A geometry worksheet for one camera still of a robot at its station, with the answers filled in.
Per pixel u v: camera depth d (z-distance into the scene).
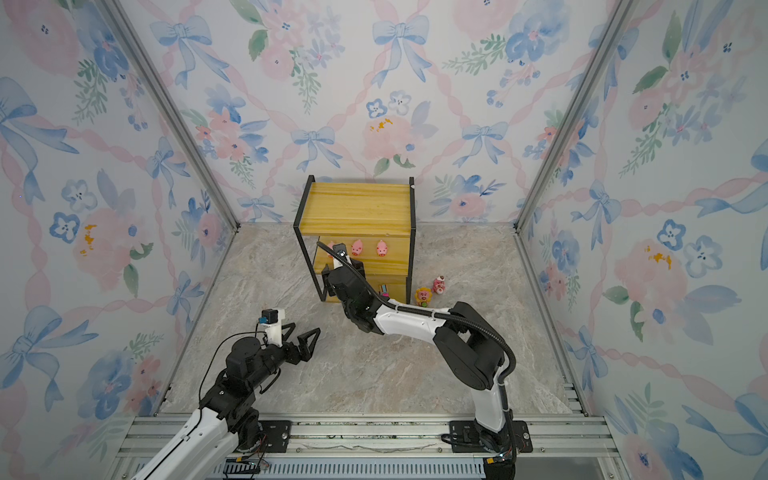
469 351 0.48
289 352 0.71
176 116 0.88
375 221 0.75
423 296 0.95
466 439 0.73
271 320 0.70
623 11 0.68
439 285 0.98
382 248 0.88
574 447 0.73
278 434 0.74
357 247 0.88
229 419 0.58
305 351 0.73
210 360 0.88
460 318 0.50
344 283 0.64
